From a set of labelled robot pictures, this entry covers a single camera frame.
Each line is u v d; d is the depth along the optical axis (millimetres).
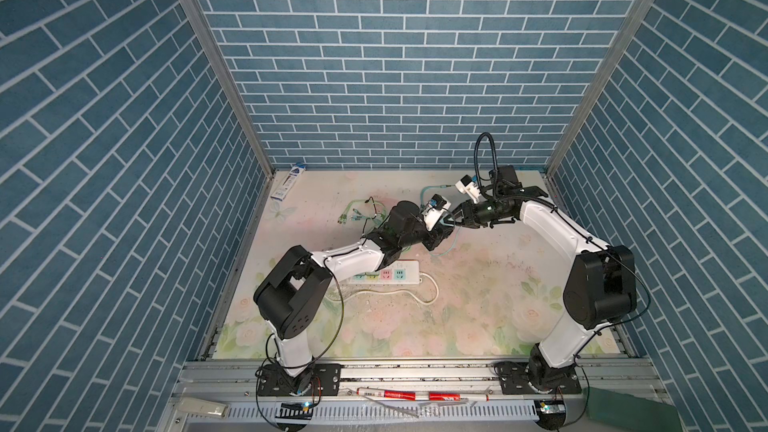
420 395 734
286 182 1155
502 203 667
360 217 1056
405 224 671
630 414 683
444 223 829
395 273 897
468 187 810
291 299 468
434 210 736
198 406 672
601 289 470
